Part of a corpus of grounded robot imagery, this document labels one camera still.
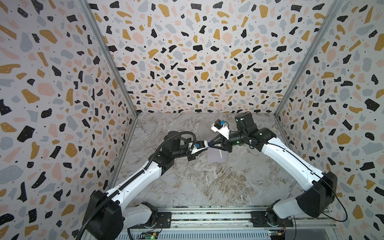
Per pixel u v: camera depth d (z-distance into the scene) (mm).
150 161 518
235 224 732
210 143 701
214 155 975
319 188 398
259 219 743
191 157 661
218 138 687
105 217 385
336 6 711
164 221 734
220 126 616
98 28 764
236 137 634
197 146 614
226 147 642
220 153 982
